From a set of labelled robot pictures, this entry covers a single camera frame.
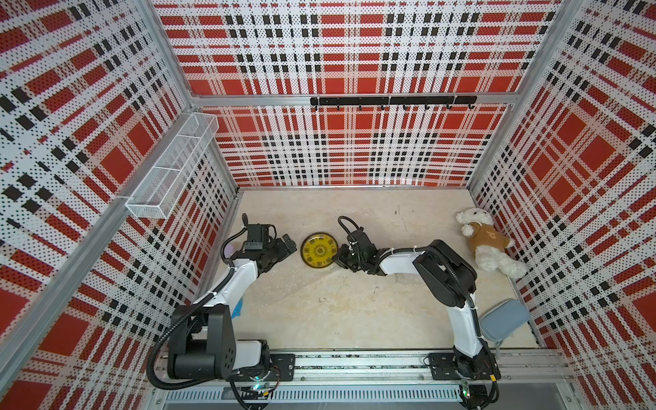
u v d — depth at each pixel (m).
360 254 0.78
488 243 0.93
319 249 0.99
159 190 0.91
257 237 0.69
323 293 0.89
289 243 0.82
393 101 0.89
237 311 0.83
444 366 0.75
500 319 0.80
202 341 0.42
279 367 0.73
